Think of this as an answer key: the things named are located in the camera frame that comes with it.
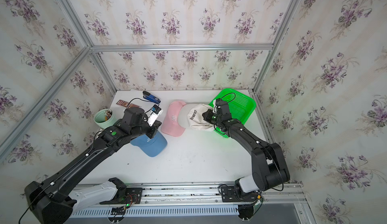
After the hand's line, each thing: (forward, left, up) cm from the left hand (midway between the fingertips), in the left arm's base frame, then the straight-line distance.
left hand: (161, 123), depth 75 cm
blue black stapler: (+37, +18, -19) cm, 46 cm away
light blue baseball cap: (-4, +7, -20) cm, 22 cm away
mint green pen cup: (+10, +37, -10) cm, 39 cm away
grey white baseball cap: (+11, -14, -10) cm, 21 cm away
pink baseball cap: (+10, -2, -19) cm, 22 cm away
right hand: (+11, -23, -7) cm, 26 cm away
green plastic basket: (+27, -52, -19) cm, 61 cm away
